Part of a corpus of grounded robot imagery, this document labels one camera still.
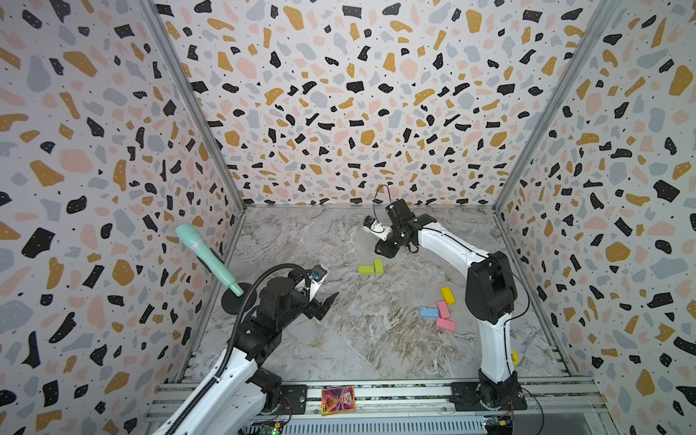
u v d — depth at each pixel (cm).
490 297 54
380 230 86
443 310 90
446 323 88
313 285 63
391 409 73
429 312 90
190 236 68
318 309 67
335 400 73
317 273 64
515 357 82
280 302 56
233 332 49
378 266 101
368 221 85
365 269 100
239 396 59
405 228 72
